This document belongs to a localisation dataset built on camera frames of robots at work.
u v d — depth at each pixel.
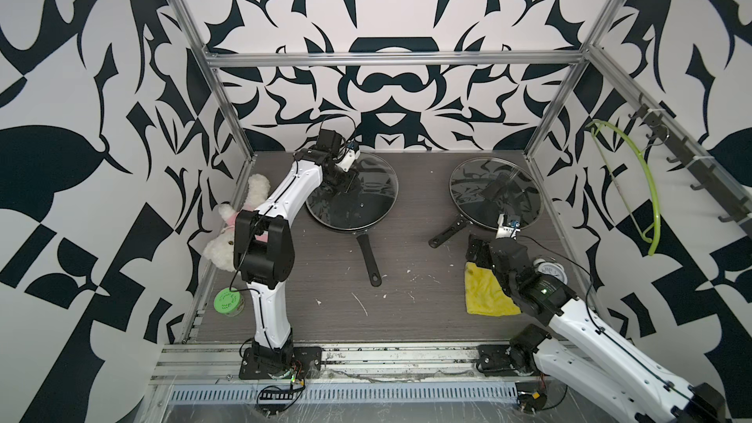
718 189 0.55
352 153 0.85
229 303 0.79
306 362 0.74
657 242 0.66
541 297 0.54
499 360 0.74
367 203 0.94
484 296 0.83
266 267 0.52
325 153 0.68
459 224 0.91
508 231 0.67
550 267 0.87
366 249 0.85
